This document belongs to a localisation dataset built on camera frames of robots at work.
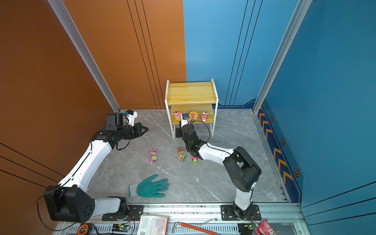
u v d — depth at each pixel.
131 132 0.69
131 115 0.72
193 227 0.70
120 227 0.71
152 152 0.94
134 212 0.74
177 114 0.92
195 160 0.89
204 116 0.89
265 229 0.68
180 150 0.94
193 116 0.89
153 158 0.89
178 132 0.78
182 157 0.91
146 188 0.80
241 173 0.47
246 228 0.70
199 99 0.81
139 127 0.70
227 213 0.72
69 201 0.39
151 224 0.67
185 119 0.73
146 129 0.79
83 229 0.67
